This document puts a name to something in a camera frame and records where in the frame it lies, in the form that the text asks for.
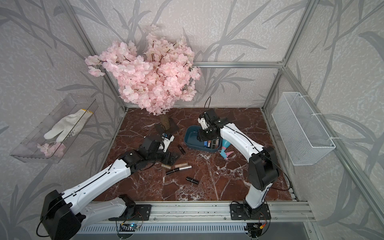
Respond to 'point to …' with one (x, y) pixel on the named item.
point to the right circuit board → (254, 228)
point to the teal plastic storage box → (191, 140)
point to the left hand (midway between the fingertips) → (174, 153)
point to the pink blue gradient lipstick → (205, 143)
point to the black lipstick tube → (192, 180)
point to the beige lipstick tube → (182, 164)
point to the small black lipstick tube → (181, 149)
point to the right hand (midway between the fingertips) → (199, 137)
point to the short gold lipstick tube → (166, 166)
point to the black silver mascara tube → (183, 168)
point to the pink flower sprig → (52, 148)
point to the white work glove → (69, 124)
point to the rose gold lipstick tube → (209, 143)
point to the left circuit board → (128, 227)
